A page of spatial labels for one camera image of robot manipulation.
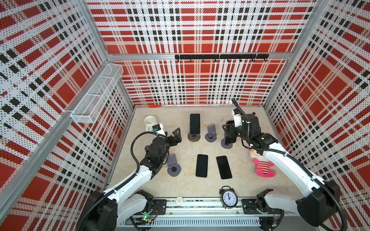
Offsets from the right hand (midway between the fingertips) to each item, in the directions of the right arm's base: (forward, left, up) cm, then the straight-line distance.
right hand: (231, 125), depth 80 cm
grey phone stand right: (0, -1, -24) cm, 24 cm away
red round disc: (+40, +55, -25) cm, 73 cm away
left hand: (-1, +32, -3) cm, 32 cm away
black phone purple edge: (-16, +3, -23) cm, 28 cm away
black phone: (-14, +16, -23) cm, 32 cm away
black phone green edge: (+9, +20, -10) cm, 24 cm away
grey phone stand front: (-17, +33, -21) cm, 43 cm away
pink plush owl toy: (-18, -18, -16) cm, 30 cm away
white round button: (-34, +29, -21) cm, 50 cm away
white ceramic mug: (+17, +54, -17) cm, 59 cm away
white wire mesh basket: (+16, +89, -1) cm, 90 cm away
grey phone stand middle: (+5, +9, -19) cm, 22 cm away
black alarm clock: (-33, +3, -20) cm, 39 cm away
